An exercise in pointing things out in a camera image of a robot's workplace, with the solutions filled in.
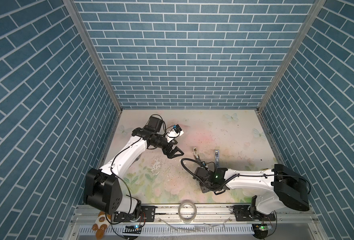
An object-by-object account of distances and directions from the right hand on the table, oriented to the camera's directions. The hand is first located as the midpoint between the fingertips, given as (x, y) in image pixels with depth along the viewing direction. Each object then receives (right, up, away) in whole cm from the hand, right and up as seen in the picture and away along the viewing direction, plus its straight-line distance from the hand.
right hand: (201, 185), depth 83 cm
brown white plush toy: (-48, -11, -15) cm, 51 cm away
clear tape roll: (-8, -11, -6) cm, 15 cm away
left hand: (-13, +22, -5) cm, 26 cm away
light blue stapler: (+11, +12, +10) cm, 19 cm away
